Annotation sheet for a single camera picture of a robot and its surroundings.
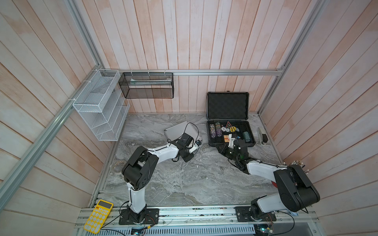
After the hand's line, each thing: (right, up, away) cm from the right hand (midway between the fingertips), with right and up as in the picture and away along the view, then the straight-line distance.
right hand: (215, 144), depth 91 cm
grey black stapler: (+35, +5, +10) cm, 37 cm away
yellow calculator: (-63, -34, -18) cm, 74 cm away
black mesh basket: (-47, +42, +14) cm, 65 cm away
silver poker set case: (-28, +7, +14) cm, 32 cm away
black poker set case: (+12, +22, +17) cm, 30 cm away
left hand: (-17, -8, +4) cm, 19 cm away
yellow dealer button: (+16, +10, +16) cm, 25 cm away
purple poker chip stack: (+5, +8, +12) cm, 15 cm away
